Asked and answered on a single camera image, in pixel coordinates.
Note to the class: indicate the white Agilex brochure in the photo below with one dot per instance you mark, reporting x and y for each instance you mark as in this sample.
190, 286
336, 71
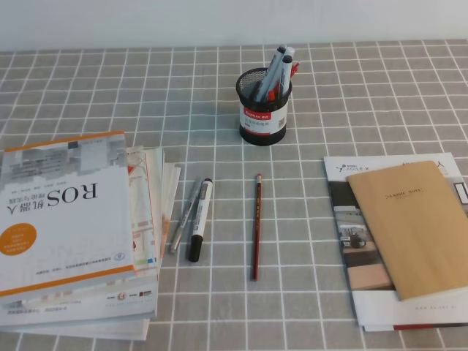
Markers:
376, 303

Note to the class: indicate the tan classic notebook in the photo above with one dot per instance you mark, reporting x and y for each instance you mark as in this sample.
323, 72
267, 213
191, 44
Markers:
418, 225

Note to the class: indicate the white ROS book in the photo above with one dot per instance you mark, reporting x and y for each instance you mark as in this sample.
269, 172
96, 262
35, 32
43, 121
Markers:
65, 216

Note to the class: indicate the red pencil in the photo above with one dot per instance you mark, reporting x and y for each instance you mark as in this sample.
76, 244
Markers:
256, 235

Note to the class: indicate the stack of booklets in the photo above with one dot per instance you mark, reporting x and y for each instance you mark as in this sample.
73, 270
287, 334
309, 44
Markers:
120, 309

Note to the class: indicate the white marker black end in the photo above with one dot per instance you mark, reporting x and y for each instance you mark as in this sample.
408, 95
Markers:
262, 85

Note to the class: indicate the black mesh pen holder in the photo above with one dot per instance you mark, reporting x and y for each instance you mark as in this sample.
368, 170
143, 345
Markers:
260, 123

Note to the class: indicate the white marker on table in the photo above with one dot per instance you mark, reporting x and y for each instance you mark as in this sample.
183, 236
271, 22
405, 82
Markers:
200, 220

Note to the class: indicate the white capped marker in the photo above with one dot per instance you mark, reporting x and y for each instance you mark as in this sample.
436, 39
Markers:
289, 51

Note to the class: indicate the silver gel pen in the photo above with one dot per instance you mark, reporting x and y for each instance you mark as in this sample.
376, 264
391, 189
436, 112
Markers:
185, 216

